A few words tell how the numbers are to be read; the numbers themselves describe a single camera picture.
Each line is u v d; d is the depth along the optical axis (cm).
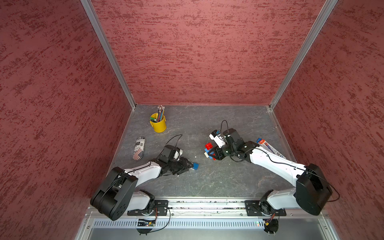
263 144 97
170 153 71
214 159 78
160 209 75
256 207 74
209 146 80
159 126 100
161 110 97
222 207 76
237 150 63
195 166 86
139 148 92
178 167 76
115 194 42
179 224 77
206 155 81
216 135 74
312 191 41
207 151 80
